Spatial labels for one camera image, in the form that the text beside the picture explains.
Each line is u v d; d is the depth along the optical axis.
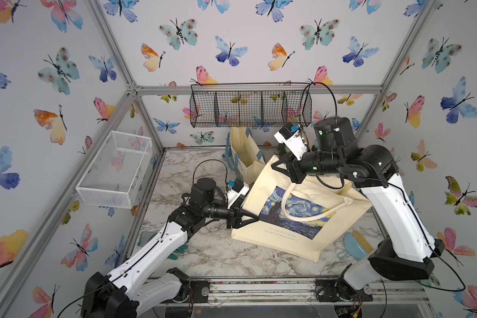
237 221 0.60
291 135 0.47
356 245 0.85
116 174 0.86
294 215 0.66
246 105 0.98
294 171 0.48
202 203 0.56
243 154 1.11
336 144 0.42
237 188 0.60
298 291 0.75
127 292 0.39
